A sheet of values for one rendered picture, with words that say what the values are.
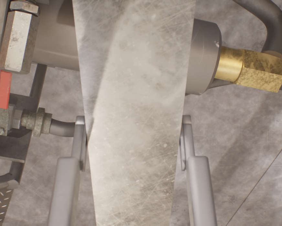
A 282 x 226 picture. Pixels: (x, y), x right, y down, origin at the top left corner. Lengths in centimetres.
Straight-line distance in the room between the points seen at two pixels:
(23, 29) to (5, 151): 66
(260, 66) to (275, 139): 115
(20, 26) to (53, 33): 11
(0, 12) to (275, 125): 127
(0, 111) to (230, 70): 54
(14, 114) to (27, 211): 90
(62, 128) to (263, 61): 55
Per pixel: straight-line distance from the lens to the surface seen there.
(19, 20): 36
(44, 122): 99
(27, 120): 99
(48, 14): 46
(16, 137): 103
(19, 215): 188
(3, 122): 97
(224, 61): 51
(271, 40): 53
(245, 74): 52
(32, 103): 112
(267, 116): 159
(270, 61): 53
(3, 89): 90
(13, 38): 35
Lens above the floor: 120
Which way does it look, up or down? 52 degrees down
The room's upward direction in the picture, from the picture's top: 178 degrees clockwise
